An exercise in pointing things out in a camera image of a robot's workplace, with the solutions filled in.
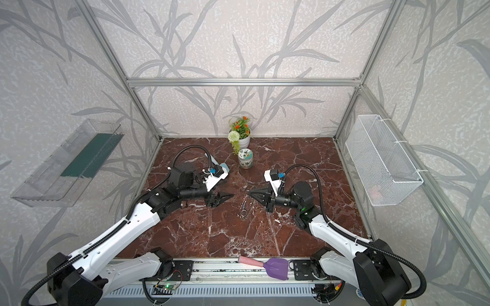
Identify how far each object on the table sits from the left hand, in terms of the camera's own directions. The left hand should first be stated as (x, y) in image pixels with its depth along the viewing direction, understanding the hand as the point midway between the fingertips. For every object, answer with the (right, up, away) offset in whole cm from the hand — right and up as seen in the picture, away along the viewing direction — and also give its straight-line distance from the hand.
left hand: (230, 182), depth 72 cm
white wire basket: (+52, +6, -10) cm, 54 cm away
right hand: (+8, -2, -2) cm, 8 cm away
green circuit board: (-26, -41, 0) cm, 48 cm away
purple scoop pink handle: (+18, -34, +2) cm, 38 cm away
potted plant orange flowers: (0, +22, +33) cm, 39 cm away
